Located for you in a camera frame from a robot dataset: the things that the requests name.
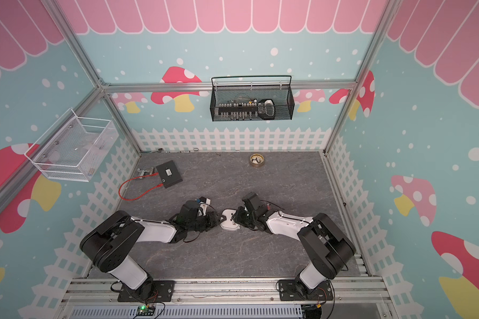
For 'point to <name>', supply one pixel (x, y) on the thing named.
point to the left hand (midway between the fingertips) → (224, 222)
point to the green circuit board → (146, 310)
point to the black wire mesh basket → (252, 103)
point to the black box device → (169, 174)
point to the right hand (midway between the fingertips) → (232, 216)
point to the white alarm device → (228, 224)
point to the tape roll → (257, 160)
